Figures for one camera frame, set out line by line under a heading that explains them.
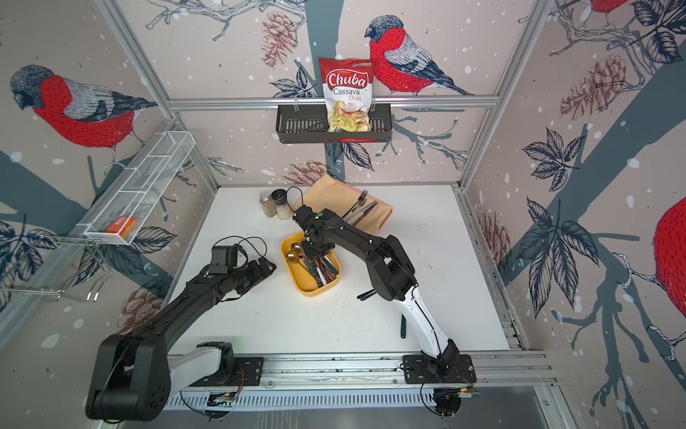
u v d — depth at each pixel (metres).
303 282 0.90
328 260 0.95
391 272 0.56
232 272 0.73
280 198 1.03
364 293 0.88
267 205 1.05
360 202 1.14
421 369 0.73
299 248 0.98
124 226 0.64
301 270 0.93
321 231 0.68
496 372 0.74
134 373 0.40
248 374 0.73
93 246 0.60
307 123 0.95
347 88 0.83
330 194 1.18
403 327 0.81
